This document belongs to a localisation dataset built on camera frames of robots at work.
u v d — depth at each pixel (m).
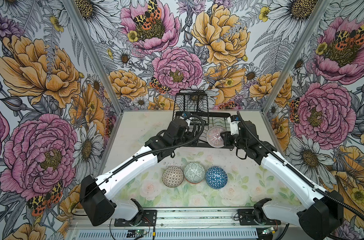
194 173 0.87
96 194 0.39
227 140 0.70
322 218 0.38
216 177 0.85
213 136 0.80
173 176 0.87
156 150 0.49
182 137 0.58
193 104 1.23
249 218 0.73
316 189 0.42
